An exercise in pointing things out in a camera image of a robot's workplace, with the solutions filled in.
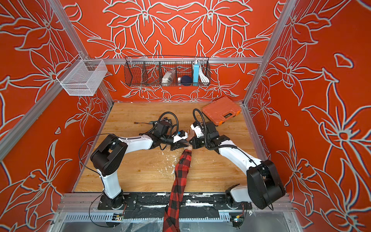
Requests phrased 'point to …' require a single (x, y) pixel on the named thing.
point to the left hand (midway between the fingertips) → (187, 142)
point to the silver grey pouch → (168, 77)
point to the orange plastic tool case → (220, 109)
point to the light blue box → (195, 78)
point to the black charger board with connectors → (153, 123)
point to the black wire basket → (148, 70)
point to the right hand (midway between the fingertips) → (187, 141)
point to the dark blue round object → (186, 80)
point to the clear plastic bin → (82, 77)
